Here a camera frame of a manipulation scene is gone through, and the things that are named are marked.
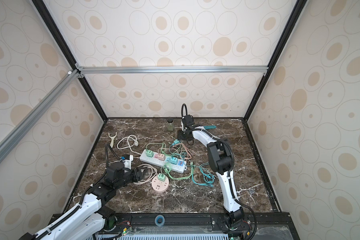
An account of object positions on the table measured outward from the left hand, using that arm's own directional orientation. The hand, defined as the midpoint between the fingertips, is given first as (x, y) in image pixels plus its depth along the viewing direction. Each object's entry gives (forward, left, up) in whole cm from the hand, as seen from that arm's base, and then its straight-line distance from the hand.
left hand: (148, 168), depth 80 cm
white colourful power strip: (+5, -17, -10) cm, 20 cm away
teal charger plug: (+8, -13, -6) cm, 16 cm away
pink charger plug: (+10, -6, -5) cm, 12 cm away
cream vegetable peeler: (+28, +32, -11) cm, 44 cm away
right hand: (+28, -17, -8) cm, 34 cm away
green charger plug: (+12, +2, -5) cm, 14 cm away
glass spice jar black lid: (+36, -9, -6) cm, 38 cm away
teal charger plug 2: (+24, -13, -9) cm, 29 cm away
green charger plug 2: (-3, -7, -4) cm, 9 cm away
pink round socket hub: (-7, -6, -9) cm, 13 cm away
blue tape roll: (-24, -9, -10) cm, 27 cm away
